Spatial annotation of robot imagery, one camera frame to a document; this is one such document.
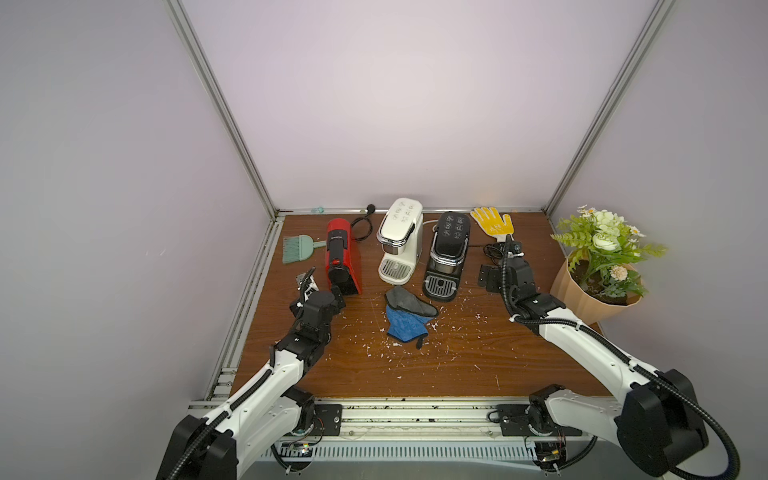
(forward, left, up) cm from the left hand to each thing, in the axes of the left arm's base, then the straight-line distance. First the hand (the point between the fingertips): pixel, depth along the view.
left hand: (325, 287), depth 84 cm
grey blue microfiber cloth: (-4, -24, -8) cm, 26 cm away
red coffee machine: (+9, -3, +6) cm, 11 cm away
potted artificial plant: (+3, -78, +4) cm, 78 cm away
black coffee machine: (+6, -35, +10) cm, 37 cm away
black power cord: (+44, -9, -12) cm, 47 cm away
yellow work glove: (+38, -59, -13) cm, 72 cm away
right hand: (+5, -50, +4) cm, 51 cm away
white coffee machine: (+13, -21, +9) cm, 27 cm away
